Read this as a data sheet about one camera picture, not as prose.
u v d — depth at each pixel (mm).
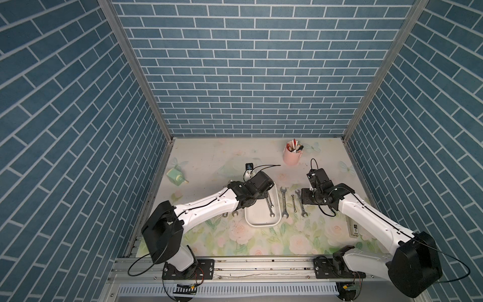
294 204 920
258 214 883
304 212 890
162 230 418
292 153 994
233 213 889
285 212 906
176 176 937
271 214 887
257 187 608
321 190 640
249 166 733
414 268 398
